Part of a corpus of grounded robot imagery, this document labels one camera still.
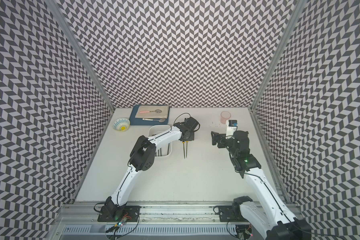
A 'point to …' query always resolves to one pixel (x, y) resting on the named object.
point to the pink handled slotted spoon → (157, 111)
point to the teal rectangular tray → (135, 121)
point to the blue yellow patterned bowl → (121, 124)
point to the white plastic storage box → (154, 130)
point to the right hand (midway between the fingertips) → (219, 134)
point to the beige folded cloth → (153, 114)
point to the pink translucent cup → (224, 116)
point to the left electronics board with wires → (120, 223)
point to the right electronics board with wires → (244, 232)
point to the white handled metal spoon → (161, 120)
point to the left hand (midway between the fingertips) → (188, 137)
